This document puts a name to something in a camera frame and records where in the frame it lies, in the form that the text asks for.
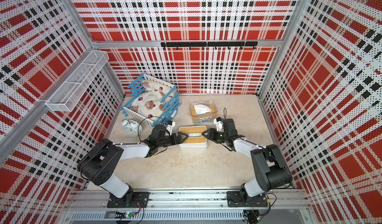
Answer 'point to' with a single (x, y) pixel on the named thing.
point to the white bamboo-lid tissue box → (193, 129)
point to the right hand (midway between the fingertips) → (205, 134)
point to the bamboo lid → (213, 113)
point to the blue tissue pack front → (201, 109)
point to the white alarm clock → (132, 128)
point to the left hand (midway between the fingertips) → (186, 137)
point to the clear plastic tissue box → (205, 120)
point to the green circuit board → (127, 214)
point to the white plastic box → (194, 147)
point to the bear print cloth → (149, 105)
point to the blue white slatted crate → (171, 102)
